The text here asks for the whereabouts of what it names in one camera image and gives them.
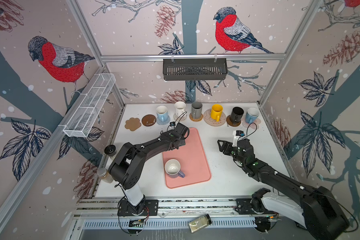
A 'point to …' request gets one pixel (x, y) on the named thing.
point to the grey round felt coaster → (163, 123)
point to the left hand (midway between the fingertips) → (180, 140)
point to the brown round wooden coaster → (230, 123)
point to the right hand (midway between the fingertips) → (220, 144)
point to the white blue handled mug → (251, 115)
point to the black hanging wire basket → (195, 69)
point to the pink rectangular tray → (192, 160)
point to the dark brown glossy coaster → (148, 120)
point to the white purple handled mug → (172, 169)
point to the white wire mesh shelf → (86, 115)
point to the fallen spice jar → (200, 223)
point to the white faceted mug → (180, 106)
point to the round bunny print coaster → (212, 122)
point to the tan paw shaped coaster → (132, 124)
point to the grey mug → (197, 110)
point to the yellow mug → (216, 111)
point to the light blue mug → (162, 113)
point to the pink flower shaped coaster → (251, 126)
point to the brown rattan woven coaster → (195, 120)
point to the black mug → (236, 114)
